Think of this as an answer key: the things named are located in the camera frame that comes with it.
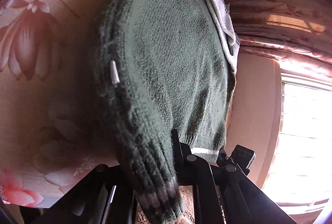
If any green and white knit sweater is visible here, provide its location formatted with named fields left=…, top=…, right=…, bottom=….
left=94, top=0, right=240, bottom=223

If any pink floral bed sheet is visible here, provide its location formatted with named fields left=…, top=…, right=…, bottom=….
left=1, top=0, right=115, bottom=208

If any floral pink curtain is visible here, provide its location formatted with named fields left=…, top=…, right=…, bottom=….
left=224, top=0, right=331, bottom=82

